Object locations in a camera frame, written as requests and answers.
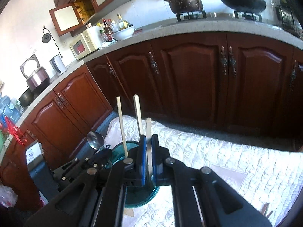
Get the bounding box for dark blue bin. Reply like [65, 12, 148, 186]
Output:
[28, 161, 59, 194]

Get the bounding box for white electric kettle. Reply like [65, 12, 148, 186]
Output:
[50, 55, 67, 76]

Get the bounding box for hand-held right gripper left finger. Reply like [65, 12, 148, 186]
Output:
[24, 134, 147, 227]

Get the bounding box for white plastic bag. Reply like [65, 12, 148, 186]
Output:
[0, 184, 18, 208]

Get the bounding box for red paper decoration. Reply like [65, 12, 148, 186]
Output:
[0, 116, 27, 146]

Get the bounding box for cream microwave oven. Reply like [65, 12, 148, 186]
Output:
[69, 26, 102, 60]

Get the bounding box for teal rimmed floral utensil holder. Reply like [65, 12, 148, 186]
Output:
[109, 141, 162, 209]

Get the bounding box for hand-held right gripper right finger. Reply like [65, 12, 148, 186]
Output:
[151, 134, 273, 227]

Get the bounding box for silver rice cooker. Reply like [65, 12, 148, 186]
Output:
[20, 54, 51, 94]

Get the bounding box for white cardboard box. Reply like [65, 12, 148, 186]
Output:
[25, 142, 44, 165]

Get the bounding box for blackened cooking pot with lid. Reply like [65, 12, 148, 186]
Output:
[164, 0, 204, 14]

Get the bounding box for long wooden chopstick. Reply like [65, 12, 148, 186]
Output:
[116, 96, 129, 158]
[133, 95, 144, 136]
[145, 118, 153, 178]

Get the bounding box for dark wooden base cabinets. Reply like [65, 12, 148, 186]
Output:
[0, 32, 303, 208]

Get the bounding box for white quilted table cloth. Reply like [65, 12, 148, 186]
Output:
[104, 115, 299, 227]

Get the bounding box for small black wok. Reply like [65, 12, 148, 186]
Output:
[18, 89, 35, 108]

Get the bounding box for white mixing bowl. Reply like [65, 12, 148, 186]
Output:
[111, 25, 136, 40]

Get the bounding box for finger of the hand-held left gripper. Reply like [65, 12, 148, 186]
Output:
[93, 144, 113, 168]

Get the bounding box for gas stove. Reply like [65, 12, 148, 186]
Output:
[176, 10, 263, 23]

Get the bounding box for black dish rack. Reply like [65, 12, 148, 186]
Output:
[275, 0, 303, 36]

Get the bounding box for black round wall fixture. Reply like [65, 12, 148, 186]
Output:
[42, 28, 52, 43]

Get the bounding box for metal spoon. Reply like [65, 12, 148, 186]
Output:
[87, 132, 112, 152]

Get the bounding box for blue water jug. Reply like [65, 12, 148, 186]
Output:
[0, 96, 22, 123]

